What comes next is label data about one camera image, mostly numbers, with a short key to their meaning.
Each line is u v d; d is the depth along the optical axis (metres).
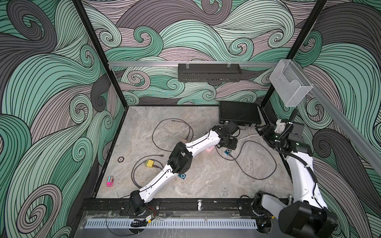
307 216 0.37
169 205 0.75
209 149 0.92
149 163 0.87
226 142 0.79
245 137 0.98
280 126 0.68
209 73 1.00
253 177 0.84
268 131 0.67
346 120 0.59
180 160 0.61
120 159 0.90
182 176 0.83
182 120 1.11
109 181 0.80
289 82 0.80
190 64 0.93
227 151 0.92
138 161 0.90
